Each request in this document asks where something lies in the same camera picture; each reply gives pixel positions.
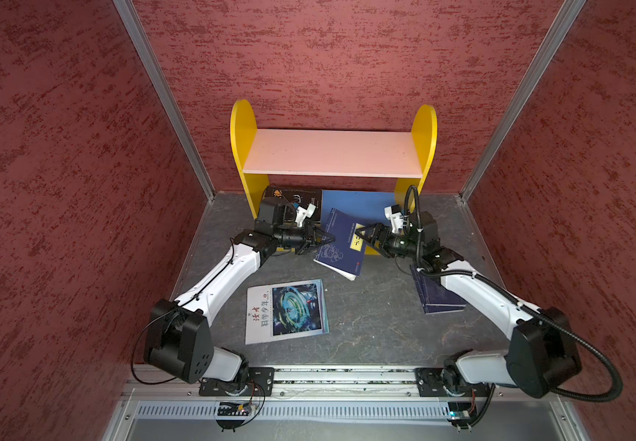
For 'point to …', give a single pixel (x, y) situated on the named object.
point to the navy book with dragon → (345, 254)
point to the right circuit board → (459, 412)
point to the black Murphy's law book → (304, 197)
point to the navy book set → (434, 297)
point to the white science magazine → (283, 311)
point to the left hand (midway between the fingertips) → (333, 245)
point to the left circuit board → (233, 409)
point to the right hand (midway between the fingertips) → (358, 242)
